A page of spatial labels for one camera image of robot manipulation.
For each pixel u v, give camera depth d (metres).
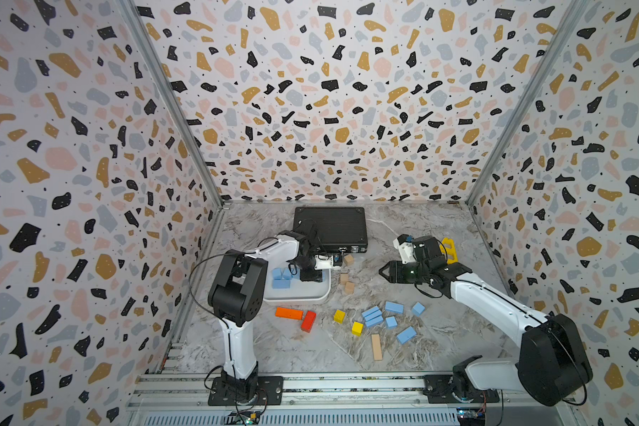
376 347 0.82
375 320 0.85
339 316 0.86
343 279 0.95
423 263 0.67
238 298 0.51
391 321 0.85
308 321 0.86
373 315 0.86
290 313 0.88
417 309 0.88
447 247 1.06
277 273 0.96
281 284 0.95
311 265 0.85
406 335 0.84
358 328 0.84
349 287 0.93
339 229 1.22
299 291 0.88
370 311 0.88
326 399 0.73
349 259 1.00
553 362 0.41
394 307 0.90
